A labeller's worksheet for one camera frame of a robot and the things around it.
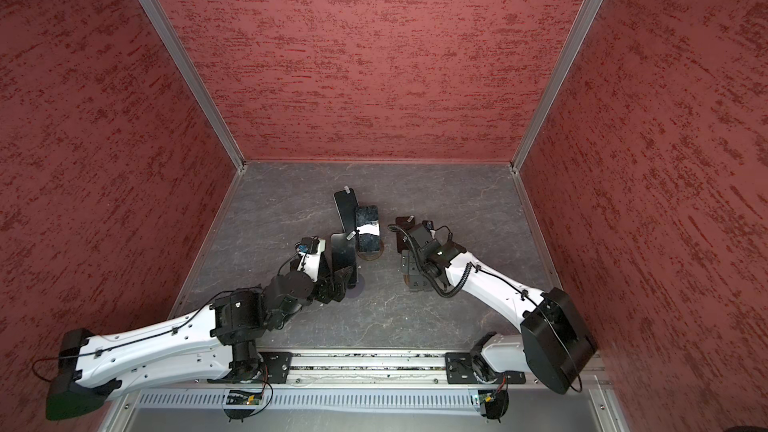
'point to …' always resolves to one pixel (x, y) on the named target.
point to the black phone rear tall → (346, 202)
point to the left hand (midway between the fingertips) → (336, 270)
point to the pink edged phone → (406, 222)
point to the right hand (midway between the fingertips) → (418, 269)
